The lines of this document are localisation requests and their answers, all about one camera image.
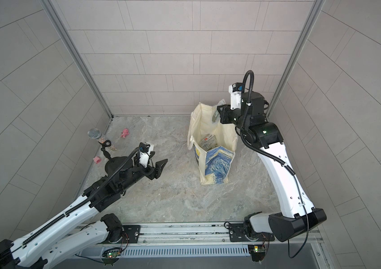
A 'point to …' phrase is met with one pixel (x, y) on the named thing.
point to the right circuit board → (257, 251)
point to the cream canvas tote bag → (213, 166)
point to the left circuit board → (109, 256)
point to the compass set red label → (205, 139)
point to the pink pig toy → (124, 133)
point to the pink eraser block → (97, 159)
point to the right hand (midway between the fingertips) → (218, 106)
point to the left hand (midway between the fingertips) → (164, 156)
